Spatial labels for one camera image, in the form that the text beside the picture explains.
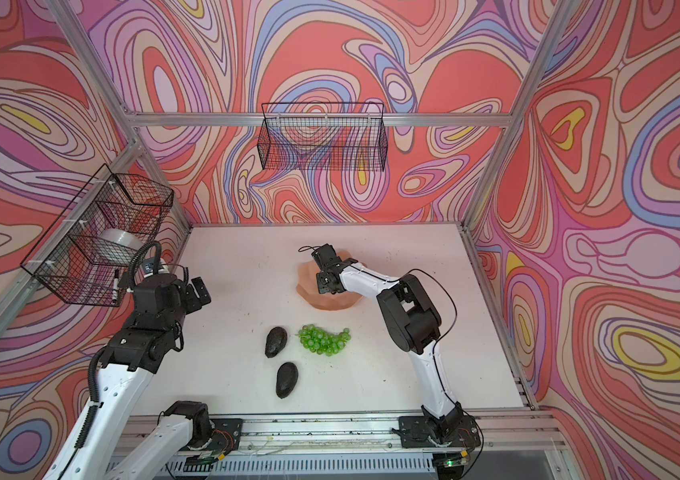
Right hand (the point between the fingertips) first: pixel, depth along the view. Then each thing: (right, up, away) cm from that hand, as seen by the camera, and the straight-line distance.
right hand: (334, 286), depth 101 cm
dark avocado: (-17, -14, -16) cm, 27 cm away
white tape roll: (-51, +13, -31) cm, 61 cm away
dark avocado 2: (-12, -22, -21) cm, 33 cm away
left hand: (-36, +4, -28) cm, 46 cm away
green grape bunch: (-4, -14, -16) cm, 22 cm away
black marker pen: (-53, +3, -29) cm, 60 cm away
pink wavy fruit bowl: (-9, +1, -4) cm, 10 cm away
